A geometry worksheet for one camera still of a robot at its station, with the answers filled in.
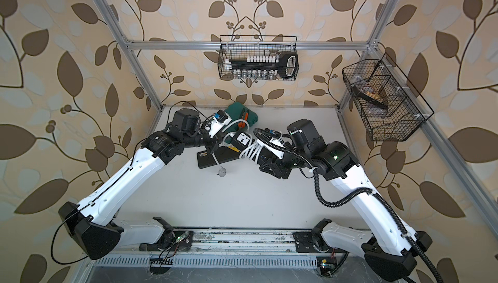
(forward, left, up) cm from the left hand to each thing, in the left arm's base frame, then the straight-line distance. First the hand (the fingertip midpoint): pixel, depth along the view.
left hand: (224, 130), depth 71 cm
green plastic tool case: (+42, 0, -33) cm, 54 cm away
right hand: (-12, -15, -1) cm, 20 cm away
